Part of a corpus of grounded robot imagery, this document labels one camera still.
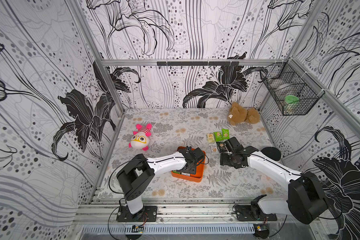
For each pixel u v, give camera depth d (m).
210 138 1.01
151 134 1.03
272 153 0.85
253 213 0.66
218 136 1.02
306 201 0.41
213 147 0.96
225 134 1.04
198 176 0.84
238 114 1.04
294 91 0.80
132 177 0.48
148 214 0.73
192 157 0.64
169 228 0.76
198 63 0.91
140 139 0.93
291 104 0.80
